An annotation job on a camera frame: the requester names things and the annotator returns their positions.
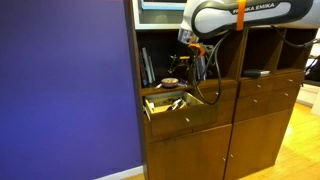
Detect black zip case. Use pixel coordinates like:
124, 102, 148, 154
242, 69, 263, 79

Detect metal utensils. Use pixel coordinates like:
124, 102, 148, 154
166, 97, 188, 112

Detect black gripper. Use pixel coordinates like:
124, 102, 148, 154
167, 44, 201, 75

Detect open wooden drawer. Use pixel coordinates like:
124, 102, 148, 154
142, 89, 220, 141

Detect black chair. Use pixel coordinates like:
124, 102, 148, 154
303, 54, 320, 83

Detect blue edged picture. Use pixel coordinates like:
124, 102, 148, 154
141, 0, 187, 11

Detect white furniture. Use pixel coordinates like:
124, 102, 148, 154
296, 83, 320, 116

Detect wooden cabinet door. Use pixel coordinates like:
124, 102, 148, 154
224, 107, 295, 180
145, 123, 233, 180

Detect brown wooden shelving cabinet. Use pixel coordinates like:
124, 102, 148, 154
124, 0, 319, 180

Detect closed wooden drawer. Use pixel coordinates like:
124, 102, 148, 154
272, 71, 305, 91
238, 77, 276, 98
234, 93, 273, 124
267, 84, 301, 114
192, 80, 240, 104

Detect purple cloth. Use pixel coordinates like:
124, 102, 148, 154
177, 78, 189, 88

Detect dark upright book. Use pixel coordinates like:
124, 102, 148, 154
139, 49, 148, 87

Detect grey upright book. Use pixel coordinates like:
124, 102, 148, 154
148, 54, 157, 83
142, 47, 154, 84

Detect white picture frame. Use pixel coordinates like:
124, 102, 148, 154
131, 0, 188, 31

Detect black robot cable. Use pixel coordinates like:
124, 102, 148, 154
192, 25, 320, 106

